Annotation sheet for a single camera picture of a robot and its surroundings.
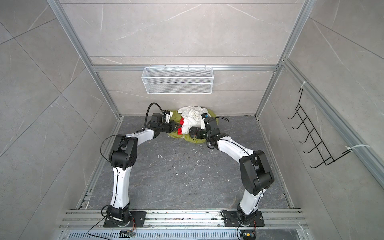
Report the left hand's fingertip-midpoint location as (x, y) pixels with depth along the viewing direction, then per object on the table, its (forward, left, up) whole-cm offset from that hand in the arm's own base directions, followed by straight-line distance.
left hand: (181, 122), depth 101 cm
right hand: (-9, -9, +4) cm, 14 cm away
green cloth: (+6, +5, -2) cm, 8 cm away
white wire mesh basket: (+22, +2, +19) cm, 29 cm away
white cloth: (+3, -7, +3) cm, 8 cm away
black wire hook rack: (-40, -62, +22) cm, 77 cm away
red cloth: (-6, +2, -2) cm, 7 cm away
